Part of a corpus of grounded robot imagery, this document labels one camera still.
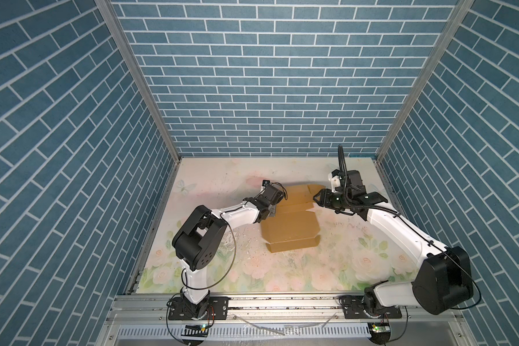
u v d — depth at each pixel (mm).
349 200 630
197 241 486
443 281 408
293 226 918
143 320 747
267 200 741
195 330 722
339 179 692
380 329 737
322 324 709
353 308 736
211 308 724
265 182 861
